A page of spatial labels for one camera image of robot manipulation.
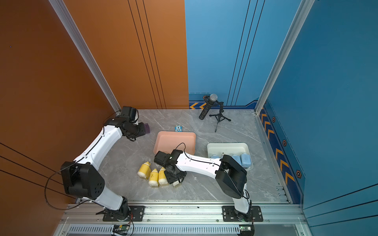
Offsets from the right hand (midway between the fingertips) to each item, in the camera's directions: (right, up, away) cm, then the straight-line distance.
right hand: (173, 179), depth 80 cm
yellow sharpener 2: (-10, 0, -2) cm, 10 cm away
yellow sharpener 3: (-5, 0, -2) cm, 6 cm away
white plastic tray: (+35, +14, +17) cm, 41 cm away
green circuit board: (-24, -21, -8) cm, 33 cm away
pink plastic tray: (-7, +18, +23) cm, 30 cm away
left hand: (-18, +27, +7) cm, 33 cm away
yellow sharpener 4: (+2, +1, -7) cm, 8 cm away
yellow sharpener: (-16, +4, +2) cm, 17 cm away
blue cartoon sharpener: (0, +27, +26) cm, 37 cm away
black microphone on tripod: (+21, +45, +14) cm, 52 cm away
